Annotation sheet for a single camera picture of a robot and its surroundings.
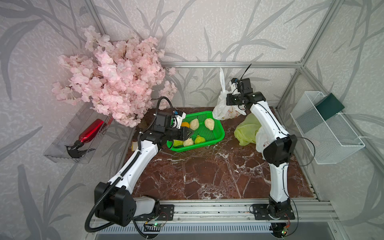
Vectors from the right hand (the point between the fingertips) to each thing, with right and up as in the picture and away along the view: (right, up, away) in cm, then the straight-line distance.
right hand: (226, 97), depth 89 cm
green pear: (-16, -26, +6) cm, 32 cm away
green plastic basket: (-11, -21, +17) cm, 29 cm away
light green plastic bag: (+14, -22, +9) cm, 28 cm away
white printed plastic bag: (-2, -8, +2) cm, 9 cm away
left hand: (-20, -20, -12) cm, 31 cm away
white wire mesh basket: (+39, -23, -27) cm, 53 cm away
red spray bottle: (-64, -21, -27) cm, 72 cm away
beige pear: (-9, -16, +15) cm, 24 cm away
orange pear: (-27, -17, +13) cm, 34 cm away
